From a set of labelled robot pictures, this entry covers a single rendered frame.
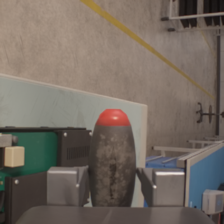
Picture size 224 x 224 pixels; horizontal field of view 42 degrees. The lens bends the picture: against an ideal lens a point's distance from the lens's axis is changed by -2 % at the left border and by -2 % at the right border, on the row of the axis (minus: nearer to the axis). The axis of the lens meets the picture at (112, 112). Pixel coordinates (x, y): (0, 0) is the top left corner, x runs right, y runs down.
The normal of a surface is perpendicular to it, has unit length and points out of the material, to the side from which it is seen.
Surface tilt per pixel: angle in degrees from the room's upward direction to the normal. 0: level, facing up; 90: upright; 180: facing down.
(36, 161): 0
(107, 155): 76
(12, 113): 0
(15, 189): 0
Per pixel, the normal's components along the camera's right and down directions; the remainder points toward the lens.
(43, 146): 0.90, 0.02
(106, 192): -0.21, 0.07
